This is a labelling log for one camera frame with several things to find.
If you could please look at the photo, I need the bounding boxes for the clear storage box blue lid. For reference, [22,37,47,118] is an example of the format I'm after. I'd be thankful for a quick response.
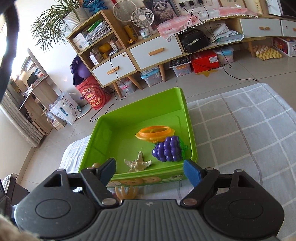
[140,66,162,87]

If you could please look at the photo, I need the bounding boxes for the grey checked table cloth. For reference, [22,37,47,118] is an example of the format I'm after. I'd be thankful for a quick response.
[60,83,295,240]

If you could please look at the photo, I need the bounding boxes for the long wooden tv sideboard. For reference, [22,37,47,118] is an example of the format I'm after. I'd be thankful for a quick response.
[176,9,296,58]

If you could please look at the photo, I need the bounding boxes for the black bag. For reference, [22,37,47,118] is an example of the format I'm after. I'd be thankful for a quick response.
[179,29,210,54]

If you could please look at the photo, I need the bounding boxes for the orange plastic toy lid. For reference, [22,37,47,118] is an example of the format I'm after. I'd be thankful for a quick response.
[135,126,175,143]

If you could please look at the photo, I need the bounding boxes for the beige starfish toy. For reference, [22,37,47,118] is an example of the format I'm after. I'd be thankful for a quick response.
[124,151,152,173]

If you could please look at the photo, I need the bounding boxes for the blue stitch plush toy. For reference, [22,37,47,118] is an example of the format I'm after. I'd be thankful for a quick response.
[82,0,108,15]

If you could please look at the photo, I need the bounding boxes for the yellow egg tray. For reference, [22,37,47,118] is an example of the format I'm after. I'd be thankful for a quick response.
[252,45,282,61]

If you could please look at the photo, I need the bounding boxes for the red cardboard box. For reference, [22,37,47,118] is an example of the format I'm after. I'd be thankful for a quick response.
[191,50,220,74]

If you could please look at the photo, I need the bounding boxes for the brown hand shaped toy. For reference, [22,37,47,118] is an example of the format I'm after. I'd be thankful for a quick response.
[115,186,138,202]

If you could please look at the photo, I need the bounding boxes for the wooden desk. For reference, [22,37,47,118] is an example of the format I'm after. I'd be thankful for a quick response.
[9,49,58,136]

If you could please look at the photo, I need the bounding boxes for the white toy storage crate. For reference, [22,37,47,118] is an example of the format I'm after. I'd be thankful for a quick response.
[273,37,296,57]

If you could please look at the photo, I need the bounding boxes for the potted green plant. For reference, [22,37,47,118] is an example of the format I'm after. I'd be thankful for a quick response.
[31,1,88,51]

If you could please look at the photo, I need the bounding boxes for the white desk fan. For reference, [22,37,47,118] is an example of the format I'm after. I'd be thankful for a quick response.
[132,8,154,32]

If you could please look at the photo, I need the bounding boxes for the white paper shopping bag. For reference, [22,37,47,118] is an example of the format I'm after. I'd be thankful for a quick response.
[49,92,81,125]

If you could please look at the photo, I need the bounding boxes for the green plastic storage box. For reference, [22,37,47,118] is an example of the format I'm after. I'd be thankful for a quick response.
[79,87,198,187]

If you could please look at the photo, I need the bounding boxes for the pink lace cloth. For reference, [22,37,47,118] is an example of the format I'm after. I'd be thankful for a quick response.
[157,7,258,39]

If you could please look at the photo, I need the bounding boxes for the wooden cabinet with drawers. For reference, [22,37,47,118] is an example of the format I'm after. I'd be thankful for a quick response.
[67,10,184,97]

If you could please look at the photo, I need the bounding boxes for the framed cat picture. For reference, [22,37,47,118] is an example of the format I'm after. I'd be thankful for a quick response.
[142,0,180,26]

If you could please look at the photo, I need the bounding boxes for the white fan grille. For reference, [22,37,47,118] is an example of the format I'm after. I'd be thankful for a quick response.
[112,0,137,22]

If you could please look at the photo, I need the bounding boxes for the purple toy grapes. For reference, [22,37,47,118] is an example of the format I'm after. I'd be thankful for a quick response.
[152,136,183,162]

